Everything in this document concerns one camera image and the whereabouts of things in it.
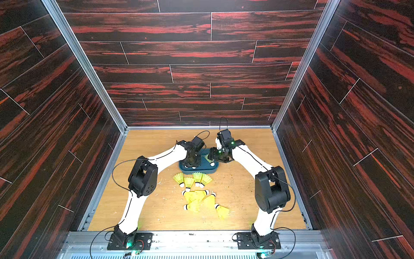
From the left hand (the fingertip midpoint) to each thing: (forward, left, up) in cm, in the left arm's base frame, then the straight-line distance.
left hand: (198, 165), depth 99 cm
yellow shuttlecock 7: (-23, -7, -1) cm, 24 cm away
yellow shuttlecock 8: (-27, -15, -2) cm, 31 cm away
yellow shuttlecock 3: (-10, +10, +1) cm, 14 cm away
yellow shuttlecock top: (-12, +5, +1) cm, 12 cm away
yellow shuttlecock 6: (-25, +1, 0) cm, 25 cm away
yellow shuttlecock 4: (-11, -5, +1) cm, 12 cm away
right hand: (+1, -11, +9) cm, 14 cm away
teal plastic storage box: (+1, -5, -3) cm, 6 cm away
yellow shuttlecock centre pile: (-20, +3, 0) cm, 20 cm away
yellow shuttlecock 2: (-3, -6, +11) cm, 13 cm away
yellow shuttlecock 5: (-19, -2, 0) cm, 19 cm away
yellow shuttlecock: (+1, -9, 0) cm, 9 cm away
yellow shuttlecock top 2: (-9, 0, +2) cm, 10 cm away
